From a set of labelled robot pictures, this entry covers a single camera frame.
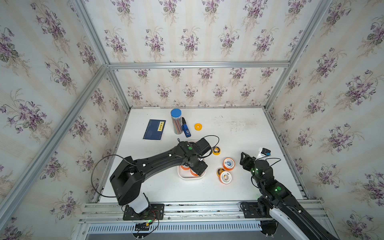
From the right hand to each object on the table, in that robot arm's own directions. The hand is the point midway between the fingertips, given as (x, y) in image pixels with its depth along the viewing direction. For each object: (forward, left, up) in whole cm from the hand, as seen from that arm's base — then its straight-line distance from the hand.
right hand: (248, 155), depth 82 cm
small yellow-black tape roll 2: (-5, +15, -10) cm, 19 cm away
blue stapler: (+22, +36, -6) cm, 43 cm away
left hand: (-7, +27, -2) cm, 28 cm away
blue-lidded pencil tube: (+22, +42, +8) cm, 48 cm away
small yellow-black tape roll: (+8, +16, -9) cm, 20 cm away
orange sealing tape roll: (-9, +12, -10) cm, 18 cm away
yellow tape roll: (+27, +28, -10) cm, 40 cm away
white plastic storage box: (-8, +34, -9) cm, 37 cm away
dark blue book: (+24, +59, -10) cm, 64 cm away
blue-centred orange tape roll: (-2, +10, -8) cm, 12 cm away
